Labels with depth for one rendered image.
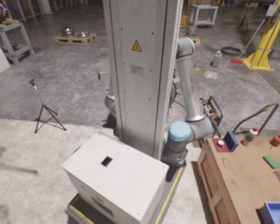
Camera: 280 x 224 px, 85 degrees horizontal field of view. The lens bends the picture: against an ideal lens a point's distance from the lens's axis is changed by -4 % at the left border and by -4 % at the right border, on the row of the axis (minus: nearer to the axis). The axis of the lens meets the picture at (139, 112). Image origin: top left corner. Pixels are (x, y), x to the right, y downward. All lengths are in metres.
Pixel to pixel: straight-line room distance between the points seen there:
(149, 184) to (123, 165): 0.19
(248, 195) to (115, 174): 1.03
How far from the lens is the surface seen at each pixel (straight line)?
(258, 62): 5.07
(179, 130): 1.13
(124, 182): 0.96
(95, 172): 1.01
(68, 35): 6.55
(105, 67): 3.87
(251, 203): 1.54
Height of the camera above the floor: 1.70
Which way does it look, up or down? 40 degrees down
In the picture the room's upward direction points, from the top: straight up
